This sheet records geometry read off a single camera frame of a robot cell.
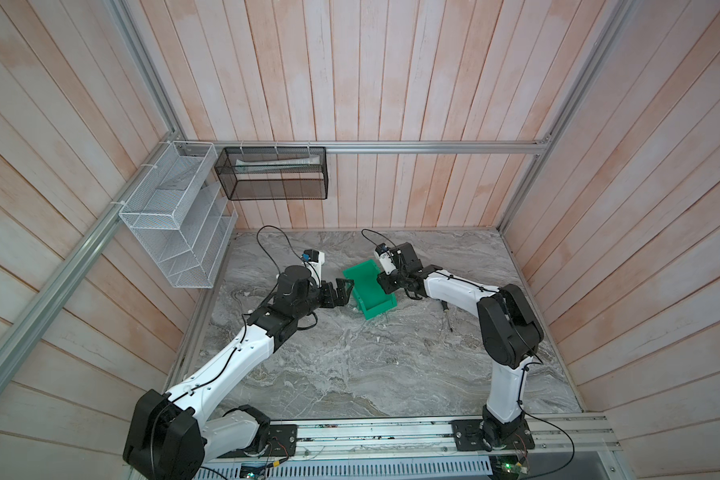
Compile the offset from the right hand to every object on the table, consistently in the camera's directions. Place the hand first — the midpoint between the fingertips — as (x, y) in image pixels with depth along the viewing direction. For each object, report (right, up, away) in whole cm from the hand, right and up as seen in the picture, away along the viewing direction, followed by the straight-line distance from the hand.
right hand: (384, 275), depth 98 cm
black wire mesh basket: (-47, +36, +7) cm, 60 cm away
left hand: (-13, -2, -20) cm, 24 cm away
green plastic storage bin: (-5, -7, +2) cm, 9 cm away
